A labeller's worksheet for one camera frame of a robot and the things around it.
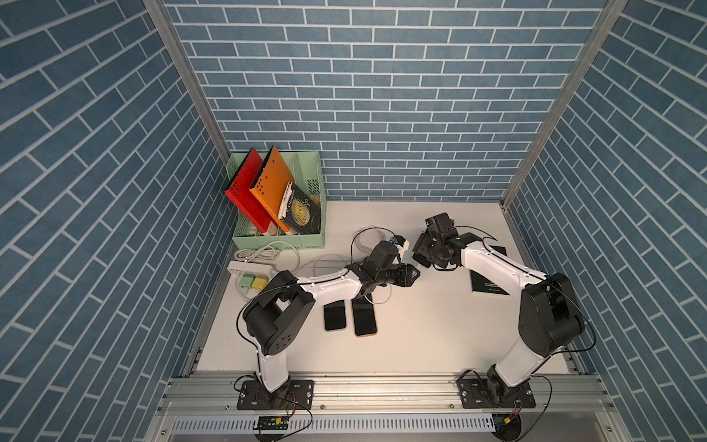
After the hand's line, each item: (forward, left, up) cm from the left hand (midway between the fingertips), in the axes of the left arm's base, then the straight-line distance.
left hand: (421, 275), depth 85 cm
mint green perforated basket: (+43, +41, +7) cm, 60 cm away
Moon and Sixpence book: (+25, +42, +3) cm, 49 cm away
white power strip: (+7, +63, -9) cm, 64 cm away
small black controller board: (-36, +42, -15) cm, 58 cm away
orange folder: (+24, +50, +15) cm, 57 cm away
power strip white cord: (+14, +55, -8) cm, 57 cm away
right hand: (+10, -2, 0) cm, 11 cm away
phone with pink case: (-9, +18, -10) cm, 23 cm away
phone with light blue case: (-8, +28, -11) cm, 31 cm away
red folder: (+22, +59, +15) cm, 64 cm away
